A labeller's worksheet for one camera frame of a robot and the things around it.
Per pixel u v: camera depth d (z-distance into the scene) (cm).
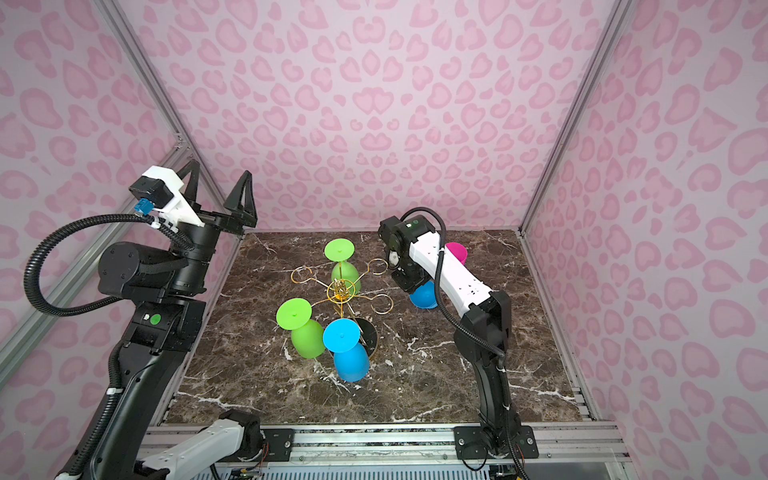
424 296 93
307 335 68
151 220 37
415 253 59
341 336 61
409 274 72
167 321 41
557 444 74
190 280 44
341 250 75
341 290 67
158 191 36
